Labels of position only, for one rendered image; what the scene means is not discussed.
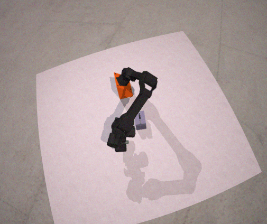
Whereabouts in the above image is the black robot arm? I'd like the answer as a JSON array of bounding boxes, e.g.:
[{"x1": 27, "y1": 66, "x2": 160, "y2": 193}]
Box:
[{"x1": 107, "y1": 67, "x2": 158, "y2": 148}]

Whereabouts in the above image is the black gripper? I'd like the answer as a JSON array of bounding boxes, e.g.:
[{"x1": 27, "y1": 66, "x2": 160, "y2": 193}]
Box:
[{"x1": 115, "y1": 137, "x2": 126, "y2": 152}]

